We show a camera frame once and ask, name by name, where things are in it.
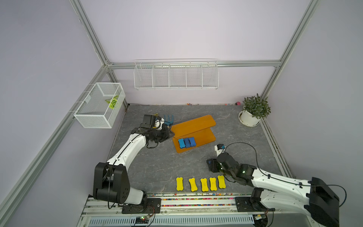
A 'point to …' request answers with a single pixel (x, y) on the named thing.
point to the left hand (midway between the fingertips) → (173, 135)
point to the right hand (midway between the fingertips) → (208, 160)
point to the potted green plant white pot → (255, 109)
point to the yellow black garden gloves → (156, 114)
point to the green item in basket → (112, 101)
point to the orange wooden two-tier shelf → (201, 129)
